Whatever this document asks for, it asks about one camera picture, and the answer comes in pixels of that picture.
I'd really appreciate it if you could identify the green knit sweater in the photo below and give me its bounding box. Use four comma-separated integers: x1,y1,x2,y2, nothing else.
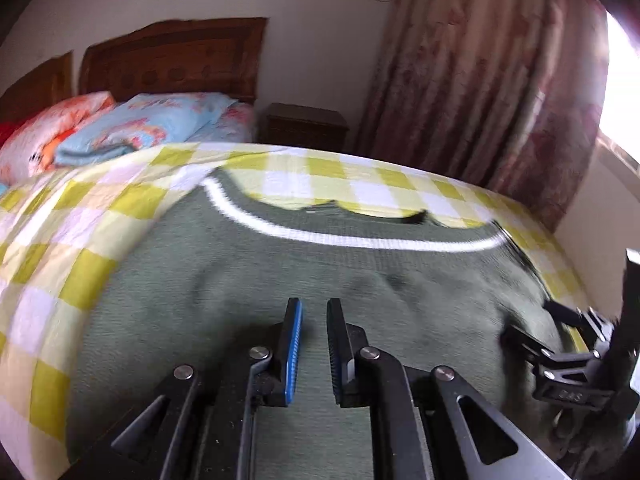
64,169,632,480

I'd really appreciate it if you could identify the window with bars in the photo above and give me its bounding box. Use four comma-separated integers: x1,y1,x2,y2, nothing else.
600,13,640,162

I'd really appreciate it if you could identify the yellow checkered bed sheet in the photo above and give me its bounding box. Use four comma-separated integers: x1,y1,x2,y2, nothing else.
1,143,589,479

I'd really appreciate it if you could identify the floral pink curtain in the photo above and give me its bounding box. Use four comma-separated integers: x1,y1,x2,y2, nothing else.
355,0,608,230

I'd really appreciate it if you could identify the dark wooden nightstand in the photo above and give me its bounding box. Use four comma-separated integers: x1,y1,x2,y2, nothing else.
257,103,349,153

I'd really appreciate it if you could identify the blue floral quilt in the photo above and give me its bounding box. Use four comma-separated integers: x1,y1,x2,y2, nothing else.
53,92,257,167

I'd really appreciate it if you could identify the pink floral pillow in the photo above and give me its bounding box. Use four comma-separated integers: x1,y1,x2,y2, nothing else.
1,91,116,186

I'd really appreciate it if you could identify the large wooden headboard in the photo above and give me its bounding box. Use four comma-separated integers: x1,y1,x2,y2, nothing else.
78,18,268,104

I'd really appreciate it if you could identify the small wooden headboard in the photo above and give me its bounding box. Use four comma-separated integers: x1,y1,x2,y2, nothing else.
0,51,73,122

